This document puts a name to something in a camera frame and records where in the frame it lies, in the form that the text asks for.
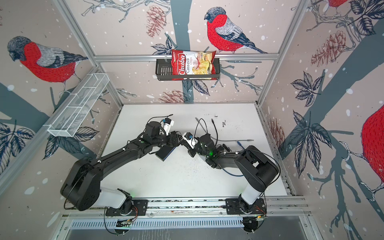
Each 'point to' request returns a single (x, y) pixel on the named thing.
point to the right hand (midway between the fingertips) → (182, 144)
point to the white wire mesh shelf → (78, 105)
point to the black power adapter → (226, 147)
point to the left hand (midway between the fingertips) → (180, 137)
